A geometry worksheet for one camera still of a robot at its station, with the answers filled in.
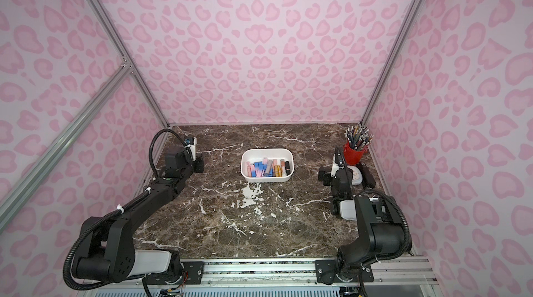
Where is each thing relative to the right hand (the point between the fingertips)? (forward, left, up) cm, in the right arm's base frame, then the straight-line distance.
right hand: (334, 164), depth 93 cm
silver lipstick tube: (+1, +30, -4) cm, 30 cm away
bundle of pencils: (+10, -10, +8) cm, 16 cm away
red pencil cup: (+4, -8, +1) cm, 9 cm away
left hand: (0, +59, +9) cm, 59 cm away
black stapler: (-5, -15, -4) cm, 16 cm away
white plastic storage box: (+8, +25, -6) cm, 27 cm away
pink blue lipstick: (0, +35, -4) cm, 35 cm away
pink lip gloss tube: (+1, +40, -6) cm, 40 cm away
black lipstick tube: (+2, +21, -6) cm, 22 cm away
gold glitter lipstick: (-1, +26, -5) cm, 26 cm away
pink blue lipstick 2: (+3, +32, -4) cm, 32 cm away
